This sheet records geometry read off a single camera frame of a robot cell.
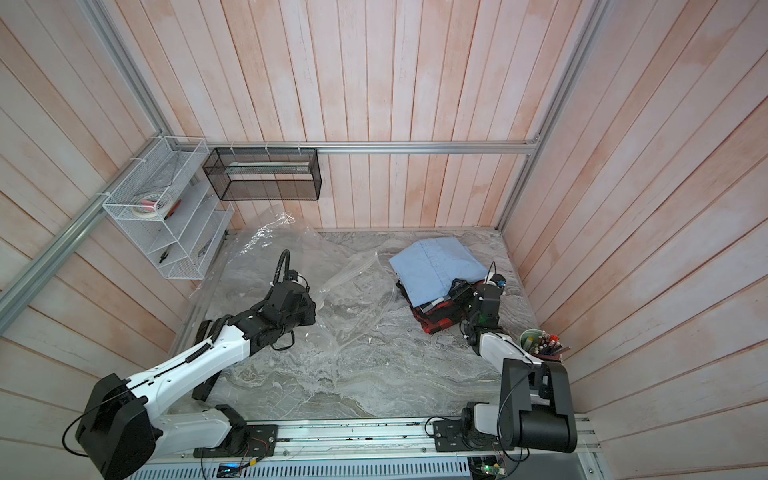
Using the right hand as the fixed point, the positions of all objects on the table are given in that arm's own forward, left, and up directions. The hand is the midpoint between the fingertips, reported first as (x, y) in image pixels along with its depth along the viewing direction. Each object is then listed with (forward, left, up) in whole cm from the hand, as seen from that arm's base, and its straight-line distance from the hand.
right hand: (460, 282), depth 92 cm
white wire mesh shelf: (-2, +77, +20) cm, 80 cm away
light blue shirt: (+5, +10, 0) cm, 11 cm away
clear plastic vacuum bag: (+4, +36, -11) cm, 37 cm away
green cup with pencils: (-23, -15, +7) cm, 28 cm away
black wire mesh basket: (+34, +66, +16) cm, 76 cm away
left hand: (-11, +45, +2) cm, 46 cm away
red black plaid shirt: (-8, +7, -6) cm, 13 cm away
